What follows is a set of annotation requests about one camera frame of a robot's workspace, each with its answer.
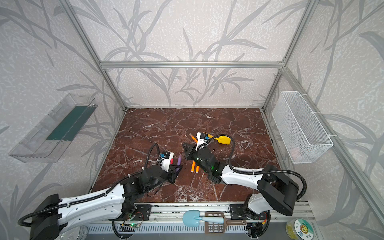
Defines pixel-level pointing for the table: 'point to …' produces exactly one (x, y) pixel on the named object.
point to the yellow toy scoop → (223, 140)
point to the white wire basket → (303, 135)
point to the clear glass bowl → (80, 232)
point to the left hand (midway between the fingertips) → (184, 163)
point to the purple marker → (179, 160)
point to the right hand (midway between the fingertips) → (183, 139)
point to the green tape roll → (299, 229)
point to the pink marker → (171, 161)
